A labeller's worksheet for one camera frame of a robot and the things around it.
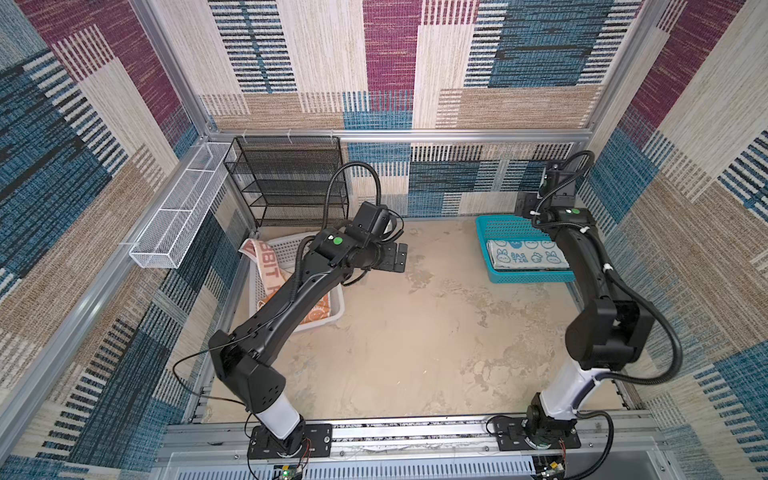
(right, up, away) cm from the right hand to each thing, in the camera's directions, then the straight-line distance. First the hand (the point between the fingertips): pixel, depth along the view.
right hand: (540, 203), depth 85 cm
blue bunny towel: (+7, -15, +23) cm, 28 cm away
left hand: (-42, -13, -10) cm, 46 cm away
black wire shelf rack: (-78, +12, +25) cm, 83 cm away
